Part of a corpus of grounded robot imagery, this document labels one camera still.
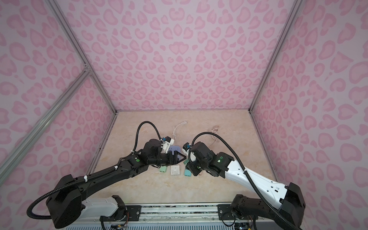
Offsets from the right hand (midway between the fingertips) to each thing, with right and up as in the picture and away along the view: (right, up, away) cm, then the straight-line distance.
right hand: (188, 164), depth 74 cm
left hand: (-2, +2, 0) cm, 2 cm away
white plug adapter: (-8, -7, +12) cm, 16 cm away
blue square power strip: (-7, +9, -4) cm, 12 cm away
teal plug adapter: (-1, -9, +12) cm, 15 cm away
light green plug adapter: (-15, -7, +14) cm, 22 cm away
